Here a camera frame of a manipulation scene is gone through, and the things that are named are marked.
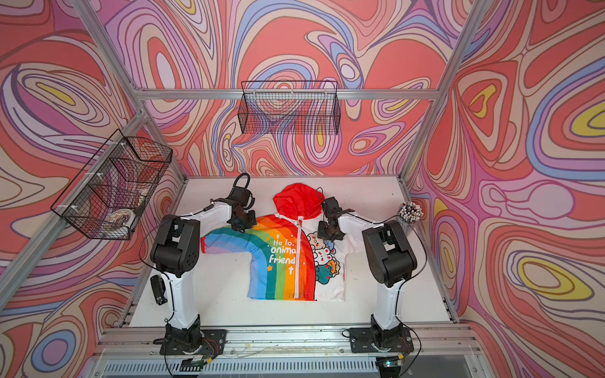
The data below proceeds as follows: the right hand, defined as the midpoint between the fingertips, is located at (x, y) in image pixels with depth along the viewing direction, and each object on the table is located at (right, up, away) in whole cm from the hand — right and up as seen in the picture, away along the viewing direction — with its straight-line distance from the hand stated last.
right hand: (326, 240), depth 98 cm
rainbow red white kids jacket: (-16, -6, -7) cm, 19 cm away
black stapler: (-61, -14, -16) cm, 65 cm away
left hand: (-31, +6, +4) cm, 32 cm away
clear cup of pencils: (+29, +13, -14) cm, 35 cm away
